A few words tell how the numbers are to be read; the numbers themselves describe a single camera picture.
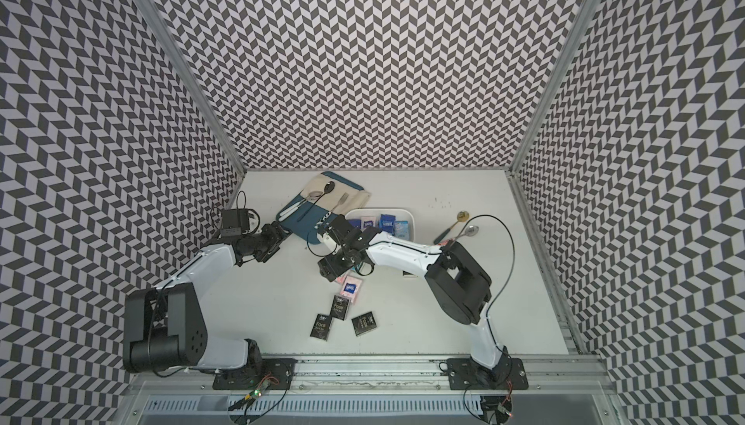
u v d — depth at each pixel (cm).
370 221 96
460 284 49
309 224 100
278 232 83
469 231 99
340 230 68
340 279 75
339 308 81
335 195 108
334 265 76
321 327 79
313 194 108
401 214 99
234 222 70
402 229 96
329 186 112
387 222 96
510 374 68
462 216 102
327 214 105
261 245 77
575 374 75
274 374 72
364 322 79
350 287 85
